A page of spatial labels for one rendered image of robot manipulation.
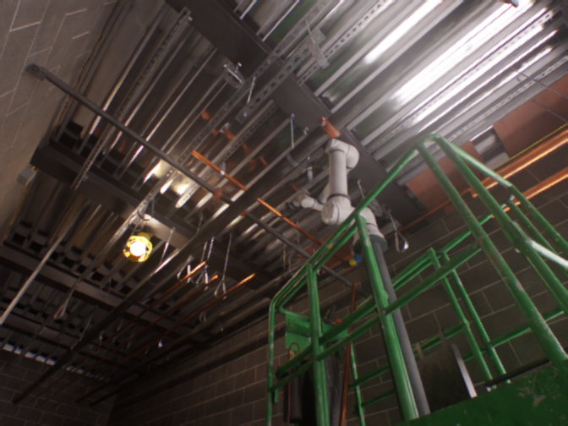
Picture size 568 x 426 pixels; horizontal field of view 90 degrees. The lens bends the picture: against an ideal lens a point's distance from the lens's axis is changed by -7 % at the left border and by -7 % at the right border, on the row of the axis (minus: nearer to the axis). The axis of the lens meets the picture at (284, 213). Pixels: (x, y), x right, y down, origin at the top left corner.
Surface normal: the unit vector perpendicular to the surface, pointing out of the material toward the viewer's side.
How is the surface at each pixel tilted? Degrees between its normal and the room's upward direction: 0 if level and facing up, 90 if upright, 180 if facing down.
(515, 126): 180
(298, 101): 180
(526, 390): 90
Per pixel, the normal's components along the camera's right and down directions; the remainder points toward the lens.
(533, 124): 0.00, 0.65
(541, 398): -0.88, -0.36
